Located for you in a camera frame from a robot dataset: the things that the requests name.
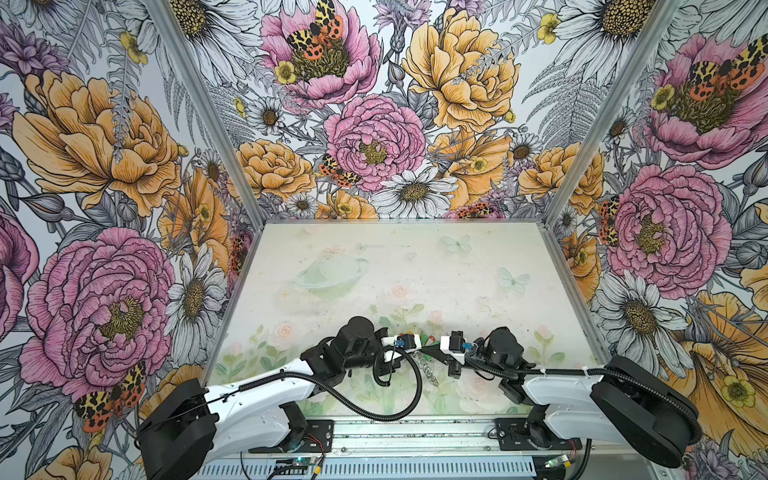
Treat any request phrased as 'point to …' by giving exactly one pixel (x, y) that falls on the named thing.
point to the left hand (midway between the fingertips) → (409, 349)
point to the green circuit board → (304, 461)
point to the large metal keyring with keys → (422, 360)
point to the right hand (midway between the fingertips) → (423, 354)
